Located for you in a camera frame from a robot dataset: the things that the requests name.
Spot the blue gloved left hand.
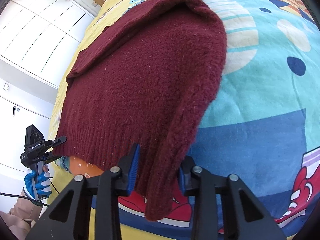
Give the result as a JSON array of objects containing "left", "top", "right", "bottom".
[{"left": 23, "top": 164, "right": 52, "bottom": 200}]

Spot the maroon knit sweater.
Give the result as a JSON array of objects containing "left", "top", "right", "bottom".
[{"left": 54, "top": 0, "right": 227, "bottom": 221}]

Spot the black cable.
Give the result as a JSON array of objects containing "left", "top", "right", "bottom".
[{"left": 0, "top": 177, "right": 61, "bottom": 208}]

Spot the white wardrobe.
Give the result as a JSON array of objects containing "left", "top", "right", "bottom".
[{"left": 0, "top": 0, "right": 97, "bottom": 205}]

